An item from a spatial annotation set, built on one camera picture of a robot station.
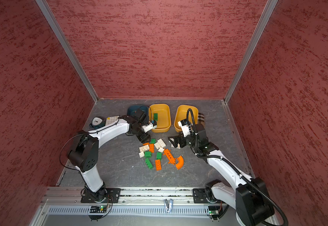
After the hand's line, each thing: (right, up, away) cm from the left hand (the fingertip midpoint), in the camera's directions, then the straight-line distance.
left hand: (145, 139), depth 90 cm
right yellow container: (+25, +16, +19) cm, 36 cm away
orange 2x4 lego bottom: (+9, -15, -5) cm, 18 cm away
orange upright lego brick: (+4, -6, +2) cm, 7 cm away
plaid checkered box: (+40, +13, +15) cm, 45 cm away
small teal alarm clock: (-37, +10, +10) cm, 39 cm away
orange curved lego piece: (+23, -15, -4) cm, 28 cm away
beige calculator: (-29, +12, +14) cm, 34 cm away
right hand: (+18, +2, -9) cm, 20 cm away
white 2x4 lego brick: (+11, -3, +2) cm, 11 cm away
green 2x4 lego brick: (+5, +14, +16) cm, 22 cm away
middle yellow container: (+12, +10, +17) cm, 23 cm away
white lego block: (+7, -5, +2) cm, 9 cm away
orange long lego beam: (+15, -9, -2) cm, 17 cm away
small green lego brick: (+4, -2, +4) cm, 6 cm away
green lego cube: (+2, -10, -1) cm, 10 cm away
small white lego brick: (-2, -10, -1) cm, 10 cm away
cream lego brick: (-2, -7, +2) cm, 7 cm away
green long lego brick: (+3, -14, -7) cm, 16 cm away
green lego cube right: (+9, -10, -2) cm, 14 cm away
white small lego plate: (+10, -7, +1) cm, 13 cm away
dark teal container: (-13, +21, +17) cm, 30 cm away
